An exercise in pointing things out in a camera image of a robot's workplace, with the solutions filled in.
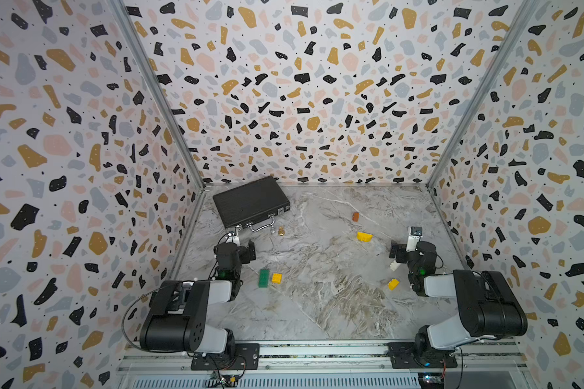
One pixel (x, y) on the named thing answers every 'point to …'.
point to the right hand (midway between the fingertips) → (408, 241)
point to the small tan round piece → (281, 231)
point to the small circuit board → (224, 380)
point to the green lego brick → (264, 277)
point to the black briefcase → (252, 204)
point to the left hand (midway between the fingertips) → (239, 241)
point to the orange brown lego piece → (355, 216)
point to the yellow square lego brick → (276, 278)
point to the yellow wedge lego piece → (362, 237)
